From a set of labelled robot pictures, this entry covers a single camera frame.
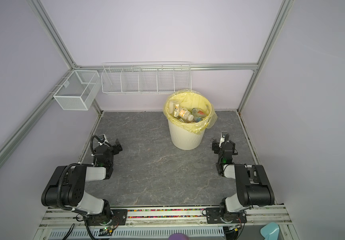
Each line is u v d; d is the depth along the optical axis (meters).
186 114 0.87
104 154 0.71
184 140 1.04
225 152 0.70
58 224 0.73
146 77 0.98
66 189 0.44
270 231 0.70
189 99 0.94
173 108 0.89
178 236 0.69
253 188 0.45
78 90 0.97
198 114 0.87
